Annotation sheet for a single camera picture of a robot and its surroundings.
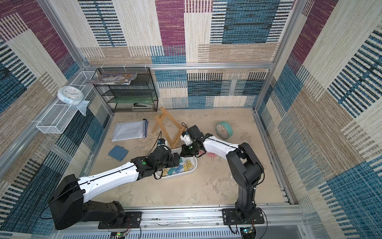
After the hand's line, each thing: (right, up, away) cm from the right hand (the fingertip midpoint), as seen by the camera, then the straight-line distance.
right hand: (180, 153), depth 90 cm
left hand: (-3, 0, -6) cm, 7 cm away
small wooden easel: (-7, +14, +20) cm, 25 cm away
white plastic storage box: (+4, -7, 0) cm, 8 cm away
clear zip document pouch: (-37, +13, +19) cm, 44 cm away
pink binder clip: (+19, -2, +4) cm, 20 cm away
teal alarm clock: (+28, +14, +8) cm, 32 cm away
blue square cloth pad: (-40, -1, +7) cm, 41 cm away
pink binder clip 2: (+12, +3, -9) cm, 15 cm away
